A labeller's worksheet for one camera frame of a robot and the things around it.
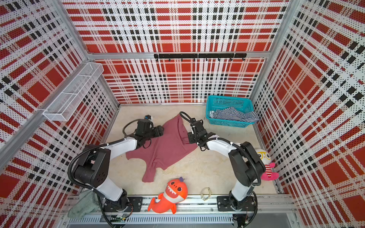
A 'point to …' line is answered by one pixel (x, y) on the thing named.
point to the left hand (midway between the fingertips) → (161, 129)
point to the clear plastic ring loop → (201, 194)
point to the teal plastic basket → (218, 102)
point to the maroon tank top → (171, 148)
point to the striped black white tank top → (231, 113)
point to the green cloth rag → (88, 202)
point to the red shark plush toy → (176, 192)
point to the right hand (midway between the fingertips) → (193, 134)
